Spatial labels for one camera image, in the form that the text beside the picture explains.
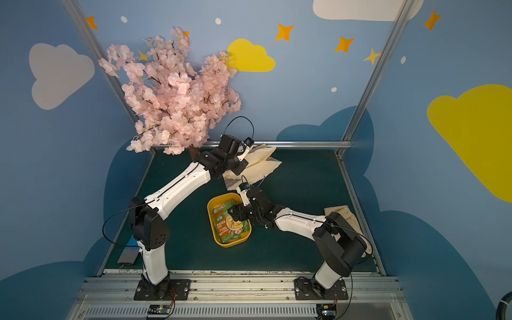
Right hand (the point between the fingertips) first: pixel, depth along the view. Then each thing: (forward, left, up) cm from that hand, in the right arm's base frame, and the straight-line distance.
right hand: (236, 206), depth 86 cm
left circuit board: (-38, +24, -11) cm, 46 cm away
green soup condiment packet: (-7, +4, -7) cm, 11 cm away
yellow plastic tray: (+5, +10, -5) cm, 13 cm away
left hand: (+17, -1, +15) cm, 23 cm away
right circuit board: (-34, -37, -12) cm, 52 cm away
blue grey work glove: (-20, +42, -7) cm, 47 cm away
